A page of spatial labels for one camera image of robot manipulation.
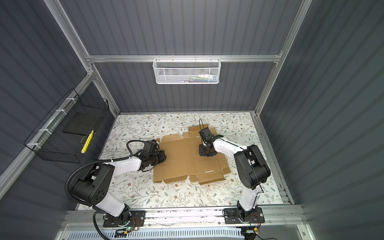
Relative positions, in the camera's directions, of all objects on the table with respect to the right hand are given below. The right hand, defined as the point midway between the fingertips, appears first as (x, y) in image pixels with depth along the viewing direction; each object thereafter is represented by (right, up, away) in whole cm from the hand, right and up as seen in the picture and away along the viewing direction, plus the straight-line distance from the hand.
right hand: (205, 153), depth 95 cm
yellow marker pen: (-58, +10, -24) cm, 64 cm away
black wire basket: (-71, +13, -23) cm, 75 cm away
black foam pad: (-65, +19, -17) cm, 70 cm away
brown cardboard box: (-19, -3, +4) cm, 19 cm away
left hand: (-24, -2, 0) cm, 24 cm away
